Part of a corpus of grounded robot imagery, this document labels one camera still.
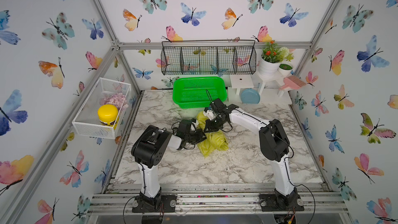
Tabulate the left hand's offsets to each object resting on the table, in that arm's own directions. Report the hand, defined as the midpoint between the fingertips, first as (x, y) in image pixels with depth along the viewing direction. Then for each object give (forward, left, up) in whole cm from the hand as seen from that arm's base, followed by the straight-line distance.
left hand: (210, 135), depth 95 cm
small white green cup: (+35, -50, +21) cm, 65 cm away
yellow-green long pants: (-10, -2, +11) cm, 15 cm away
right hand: (+1, +3, +6) cm, 6 cm away
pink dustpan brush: (+30, -56, +14) cm, 65 cm away
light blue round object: (+32, -31, -1) cm, 45 cm away
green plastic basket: (+39, +8, -3) cm, 40 cm away
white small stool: (+34, -22, +12) cm, 42 cm away
